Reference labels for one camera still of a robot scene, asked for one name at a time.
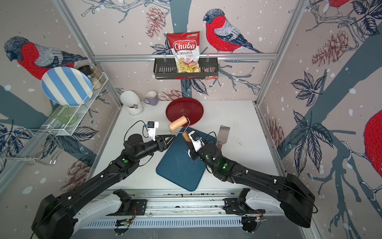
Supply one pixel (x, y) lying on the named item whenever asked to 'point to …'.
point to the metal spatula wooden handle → (223, 136)
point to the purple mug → (152, 95)
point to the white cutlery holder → (131, 101)
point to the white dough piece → (188, 152)
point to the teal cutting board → (175, 165)
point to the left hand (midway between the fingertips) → (176, 134)
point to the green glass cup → (63, 113)
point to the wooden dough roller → (176, 124)
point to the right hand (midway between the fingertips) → (188, 138)
